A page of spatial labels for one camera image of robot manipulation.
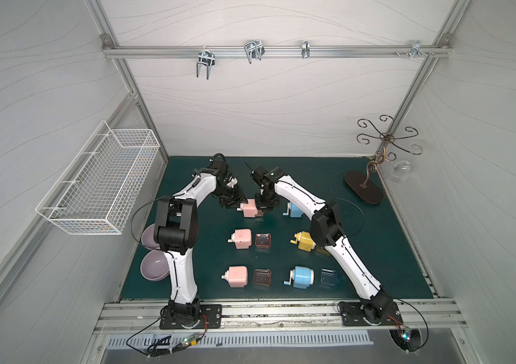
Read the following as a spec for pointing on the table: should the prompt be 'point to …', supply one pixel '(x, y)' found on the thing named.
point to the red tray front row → (262, 277)
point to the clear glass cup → (401, 171)
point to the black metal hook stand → (357, 181)
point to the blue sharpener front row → (300, 277)
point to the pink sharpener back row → (249, 209)
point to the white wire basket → (100, 189)
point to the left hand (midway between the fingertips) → (246, 203)
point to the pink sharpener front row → (237, 276)
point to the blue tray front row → (328, 277)
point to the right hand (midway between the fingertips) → (261, 208)
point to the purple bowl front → (154, 265)
